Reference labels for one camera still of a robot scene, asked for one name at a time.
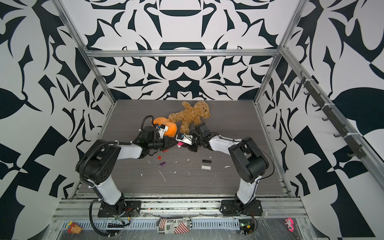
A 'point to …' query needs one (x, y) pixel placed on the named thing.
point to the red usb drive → (165, 150)
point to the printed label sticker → (173, 225)
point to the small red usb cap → (159, 157)
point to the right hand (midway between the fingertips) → (182, 139)
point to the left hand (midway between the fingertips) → (178, 140)
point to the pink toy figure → (290, 224)
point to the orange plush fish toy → (172, 126)
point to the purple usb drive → (162, 164)
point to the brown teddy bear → (191, 115)
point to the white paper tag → (207, 167)
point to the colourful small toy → (73, 228)
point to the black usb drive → (206, 161)
